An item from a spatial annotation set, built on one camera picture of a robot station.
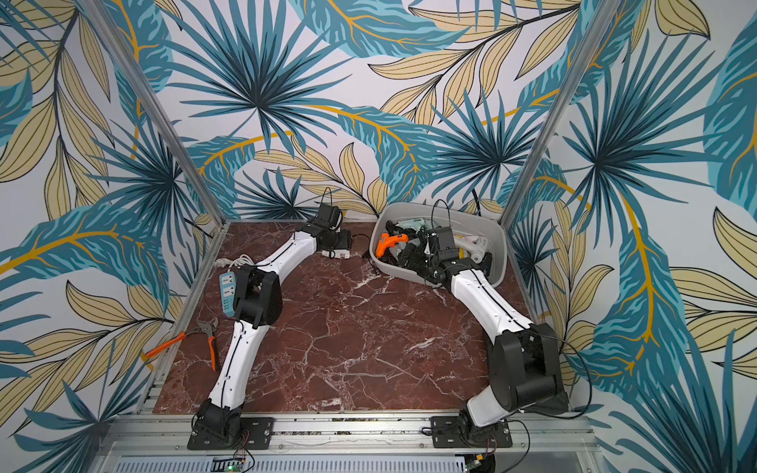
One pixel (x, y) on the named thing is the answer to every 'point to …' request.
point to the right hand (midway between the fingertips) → (410, 259)
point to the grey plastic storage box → (486, 223)
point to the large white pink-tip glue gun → (476, 245)
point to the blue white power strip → (227, 282)
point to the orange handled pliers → (208, 327)
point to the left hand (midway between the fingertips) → (345, 241)
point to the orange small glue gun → (386, 241)
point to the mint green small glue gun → (413, 223)
